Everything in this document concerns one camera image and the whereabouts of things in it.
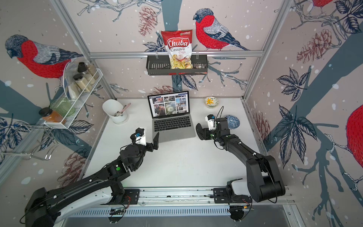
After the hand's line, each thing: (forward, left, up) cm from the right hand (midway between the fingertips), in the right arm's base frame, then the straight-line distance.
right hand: (200, 130), depth 89 cm
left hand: (-9, +27, +13) cm, 31 cm away
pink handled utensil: (+14, +54, +2) cm, 56 cm away
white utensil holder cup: (+15, +63, +2) cm, 65 cm away
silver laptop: (+18, +22, -8) cm, 29 cm away
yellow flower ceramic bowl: (+33, -11, -9) cm, 36 cm away
